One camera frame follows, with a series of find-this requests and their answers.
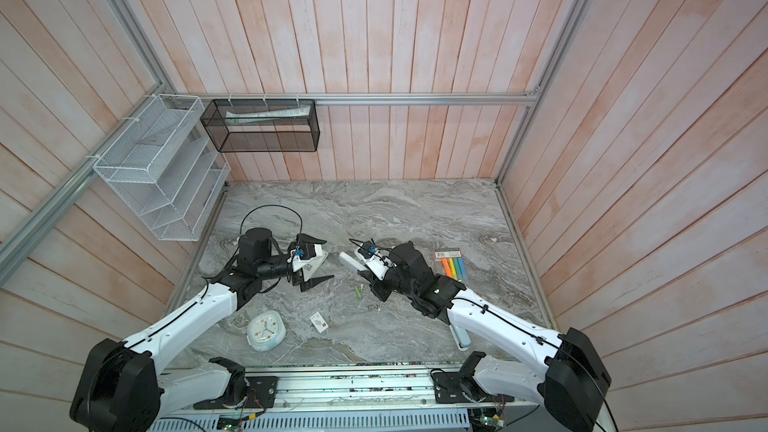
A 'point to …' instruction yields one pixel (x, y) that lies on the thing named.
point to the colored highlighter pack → (450, 262)
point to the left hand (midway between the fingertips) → (326, 260)
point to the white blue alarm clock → (266, 330)
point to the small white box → (319, 322)
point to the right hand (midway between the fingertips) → (365, 268)
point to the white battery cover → (351, 263)
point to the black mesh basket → (263, 125)
